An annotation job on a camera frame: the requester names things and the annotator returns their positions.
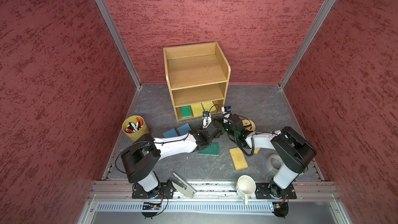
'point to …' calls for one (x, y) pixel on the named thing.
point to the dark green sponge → (213, 149)
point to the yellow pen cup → (144, 130)
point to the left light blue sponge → (170, 133)
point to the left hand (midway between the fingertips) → (213, 129)
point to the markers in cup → (132, 127)
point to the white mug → (246, 186)
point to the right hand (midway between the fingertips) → (214, 121)
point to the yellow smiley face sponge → (249, 125)
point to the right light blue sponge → (184, 129)
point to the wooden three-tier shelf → (197, 75)
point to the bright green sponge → (185, 111)
